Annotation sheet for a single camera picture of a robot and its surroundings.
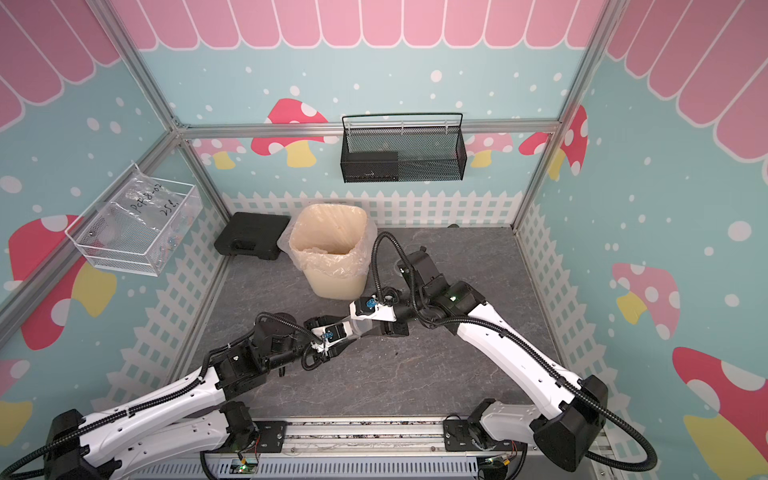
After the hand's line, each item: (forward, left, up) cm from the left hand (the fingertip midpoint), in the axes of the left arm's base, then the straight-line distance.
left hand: (348, 330), depth 73 cm
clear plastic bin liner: (+33, +10, -4) cm, 35 cm away
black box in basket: (+46, -3, +15) cm, 49 cm away
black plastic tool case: (+45, +43, -15) cm, 64 cm away
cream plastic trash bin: (+21, +5, -14) cm, 26 cm away
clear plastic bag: (+23, +48, +16) cm, 55 cm away
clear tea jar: (-3, -4, +9) cm, 10 cm away
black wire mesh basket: (+51, -13, +16) cm, 55 cm away
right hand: (+1, -5, +7) cm, 8 cm away
